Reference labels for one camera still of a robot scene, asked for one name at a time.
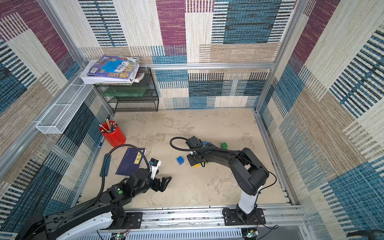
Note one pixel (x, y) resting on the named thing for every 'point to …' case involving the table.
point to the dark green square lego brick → (224, 145)
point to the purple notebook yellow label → (132, 160)
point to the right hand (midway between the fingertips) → (196, 160)
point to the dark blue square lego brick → (180, 160)
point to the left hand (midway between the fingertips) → (165, 175)
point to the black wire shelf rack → (141, 96)
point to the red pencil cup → (112, 134)
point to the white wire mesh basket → (57, 118)
